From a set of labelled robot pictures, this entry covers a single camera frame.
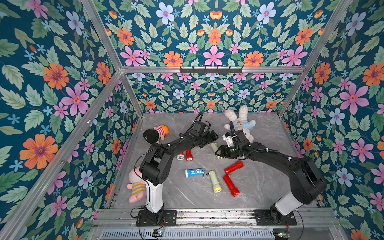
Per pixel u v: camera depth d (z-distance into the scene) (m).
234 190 0.80
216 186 0.80
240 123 1.02
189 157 0.93
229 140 0.82
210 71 0.93
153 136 0.96
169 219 0.74
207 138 0.85
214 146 0.97
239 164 0.89
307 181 0.46
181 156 0.93
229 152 0.77
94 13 0.70
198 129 0.76
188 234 0.70
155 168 0.51
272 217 0.66
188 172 0.86
